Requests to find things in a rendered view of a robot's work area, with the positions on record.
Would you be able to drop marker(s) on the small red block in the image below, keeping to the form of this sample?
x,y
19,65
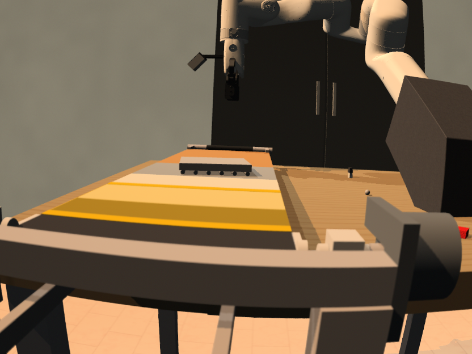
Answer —
x,y
464,232

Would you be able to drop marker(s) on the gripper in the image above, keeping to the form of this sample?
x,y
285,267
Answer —
x,y
234,60

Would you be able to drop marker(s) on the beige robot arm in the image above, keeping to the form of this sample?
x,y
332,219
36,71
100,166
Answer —
x,y
382,28

